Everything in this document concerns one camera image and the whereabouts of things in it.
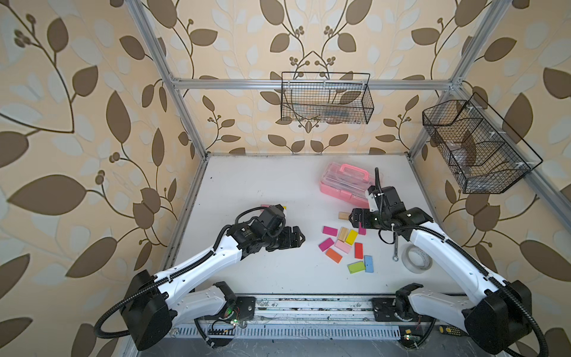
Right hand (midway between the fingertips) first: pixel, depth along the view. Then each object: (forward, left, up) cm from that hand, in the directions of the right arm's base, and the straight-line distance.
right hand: (361, 218), depth 82 cm
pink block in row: (+2, +35, +8) cm, 36 cm away
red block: (-7, 0, -13) cm, 15 cm away
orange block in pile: (-9, +10, -13) cm, 18 cm away
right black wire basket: (+11, -39, +21) cm, 46 cm away
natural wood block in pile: (0, +5, -12) cm, 13 cm away
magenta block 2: (-4, +13, -12) cm, 18 cm away
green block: (-13, +2, -14) cm, 19 cm away
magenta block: (+1, -3, -12) cm, 13 cm away
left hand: (-8, +25, +2) cm, 26 cm away
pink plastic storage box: (+19, +1, -2) cm, 19 cm away
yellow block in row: (+13, +29, -12) cm, 34 cm away
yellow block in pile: (-2, +2, -13) cm, 13 cm away
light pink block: (-5, +6, -13) cm, 15 cm away
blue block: (-13, -3, -12) cm, 18 cm away
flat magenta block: (+2, +10, -13) cm, 16 cm away
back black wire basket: (+48, +9, +22) cm, 54 cm away
